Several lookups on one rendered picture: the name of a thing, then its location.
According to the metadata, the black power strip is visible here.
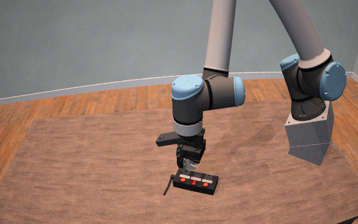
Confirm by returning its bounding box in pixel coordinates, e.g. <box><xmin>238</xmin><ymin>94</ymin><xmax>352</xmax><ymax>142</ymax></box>
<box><xmin>166</xmin><ymin>168</ymin><xmax>219</xmax><ymax>195</ymax></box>

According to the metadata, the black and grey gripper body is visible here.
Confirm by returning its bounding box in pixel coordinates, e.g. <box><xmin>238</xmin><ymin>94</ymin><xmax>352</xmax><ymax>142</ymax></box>
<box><xmin>176</xmin><ymin>128</ymin><xmax>206</xmax><ymax>164</ymax></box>

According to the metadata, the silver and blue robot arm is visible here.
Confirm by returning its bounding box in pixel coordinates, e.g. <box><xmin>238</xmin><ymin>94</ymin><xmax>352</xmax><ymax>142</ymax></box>
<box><xmin>155</xmin><ymin>0</ymin><xmax>346</xmax><ymax>147</ymax></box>

